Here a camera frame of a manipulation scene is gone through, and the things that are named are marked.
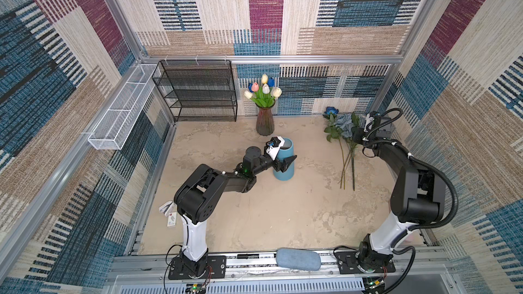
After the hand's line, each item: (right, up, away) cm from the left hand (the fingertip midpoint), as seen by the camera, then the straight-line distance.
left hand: (290, 147), depth 87 cm
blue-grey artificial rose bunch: (+28, +9, +18) cm, 35 cm away
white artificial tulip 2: (-5, +23, +3) cm, 24 cm away
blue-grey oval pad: (+1, -39, -14) cm, 41 cm away
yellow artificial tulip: (-11, +31, +7) cm, 33 cm away
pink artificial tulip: (-15, +26, +4) cm, 31 cm away
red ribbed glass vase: (-10, +11, +19) cm, 25 cm away
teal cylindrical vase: (-2, -1, -6) cm, 7 cm away
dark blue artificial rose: (+27, +20, +32) cm, 47 cm away
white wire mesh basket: (-78, +10, +6) cm, 78 cm away
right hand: (+33, +5, +9) cm, 34 cm away
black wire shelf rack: (-45, +29, +23) cm, 58 cm away
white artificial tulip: (-10, +25, +5) cm, 28 cm away
